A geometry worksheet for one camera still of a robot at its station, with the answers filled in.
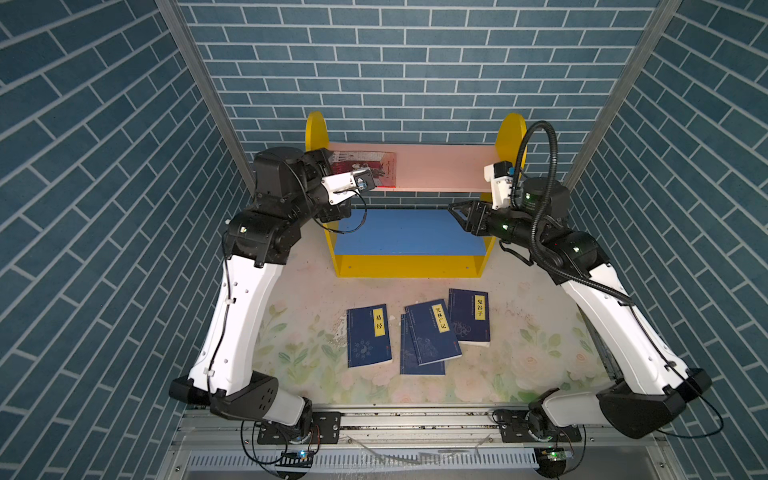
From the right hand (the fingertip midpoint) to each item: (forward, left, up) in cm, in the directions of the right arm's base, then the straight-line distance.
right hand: (458, 207), depth 64 cm
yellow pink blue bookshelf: (+12, +12, -27) cm, 32 cm away
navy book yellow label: (-10, +2, -42) cm, 43 cm away
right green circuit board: (-39, -27, -46) cm, 66 cm away
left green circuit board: (-43, +33, -46) cm, 72 cm away
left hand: (+2, +25, +7) cm, 26 cm away
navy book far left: (-12, +21, -43) cm, 49 cm away
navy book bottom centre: (-19, +8, -42) cm, 47 cm away
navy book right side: (-3, -10, -42) cm, 44 cm away
